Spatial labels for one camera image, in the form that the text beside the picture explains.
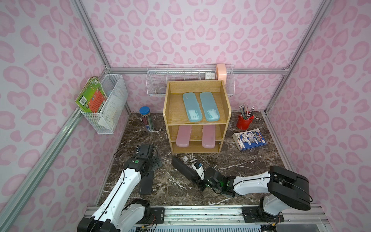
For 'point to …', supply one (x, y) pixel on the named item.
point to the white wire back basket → (157, 75)
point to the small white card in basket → (210, 76)
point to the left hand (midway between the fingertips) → (152, 162)
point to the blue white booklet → (249, 139)
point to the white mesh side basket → (106, 121)
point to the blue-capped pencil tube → (147, 117)
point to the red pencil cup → (243, 124)
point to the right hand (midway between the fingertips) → (192, 177)
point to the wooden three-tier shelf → (175, 114)
